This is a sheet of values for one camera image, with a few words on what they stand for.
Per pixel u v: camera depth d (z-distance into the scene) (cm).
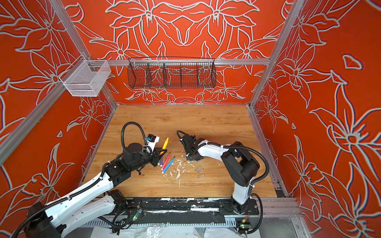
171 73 100
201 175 83
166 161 88
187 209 73
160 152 71
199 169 86
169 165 87
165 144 73
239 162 49
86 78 92
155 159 67
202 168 85
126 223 61
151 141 64
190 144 72
